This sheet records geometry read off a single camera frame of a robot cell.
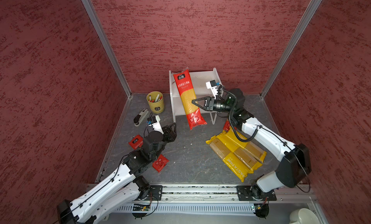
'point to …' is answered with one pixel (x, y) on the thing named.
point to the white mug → (303, 216)
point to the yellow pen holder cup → (155, 100)
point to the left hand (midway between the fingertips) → (172, 128)
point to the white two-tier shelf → (199, 79)
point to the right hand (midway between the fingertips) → (192, 105)
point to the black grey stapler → (139, 118)
